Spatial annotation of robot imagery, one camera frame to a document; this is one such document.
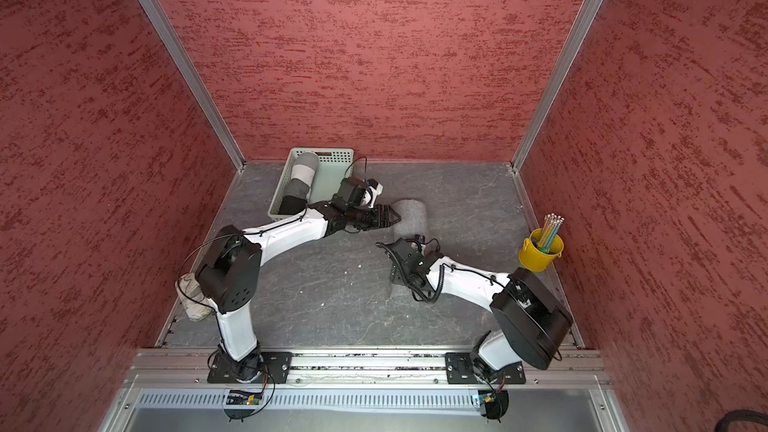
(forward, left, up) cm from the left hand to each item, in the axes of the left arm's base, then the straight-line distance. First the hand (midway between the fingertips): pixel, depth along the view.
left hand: (392, 224), depth 88 cm
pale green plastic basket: (+34, +24, -10) cm, 43 cm away
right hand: (-13, -4, -11) cm, 18 cm away
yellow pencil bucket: (-7, -44, -8) cm, 45 cm away
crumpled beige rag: (-21, +55, -9) cm, 59 cm away
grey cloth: (+6, -7, -4) cm, 10 cm away
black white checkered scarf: (+26, +34, -7) cm, 43 cm away
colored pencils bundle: (-2, -46, +5) cm, 46 cm away
